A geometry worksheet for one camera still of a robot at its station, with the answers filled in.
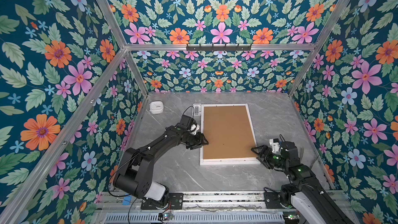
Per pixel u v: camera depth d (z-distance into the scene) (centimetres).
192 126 82
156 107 108
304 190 55
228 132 96
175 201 73
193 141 76
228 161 84
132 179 43
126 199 75
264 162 72
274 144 76
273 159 69
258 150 76
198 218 77
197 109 108
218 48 94
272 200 73
